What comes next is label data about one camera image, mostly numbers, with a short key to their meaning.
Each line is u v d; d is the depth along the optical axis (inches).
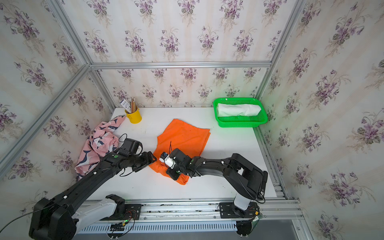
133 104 41.0
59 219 14.7
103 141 35.4
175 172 28.6
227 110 43.4
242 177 17.6
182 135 40.8
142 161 28.2
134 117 41.4
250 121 44.1
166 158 29.1
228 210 28.8
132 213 28.6
